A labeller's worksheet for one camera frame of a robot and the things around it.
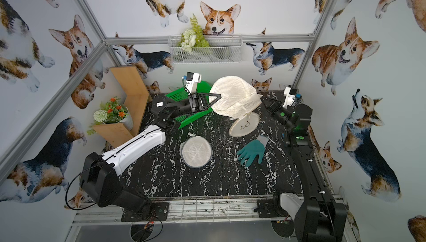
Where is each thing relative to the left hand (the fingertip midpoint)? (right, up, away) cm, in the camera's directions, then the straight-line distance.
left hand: (217, 95), depth 57 cm
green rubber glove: (+21, -27, +36) cm, 49 cm away
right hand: (+20, +1, +13) cm, 24 cm away
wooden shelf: (-56, +4, +53) cm, 77 cm away
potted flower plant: (-54, -7, +26) cm, 61 cm away
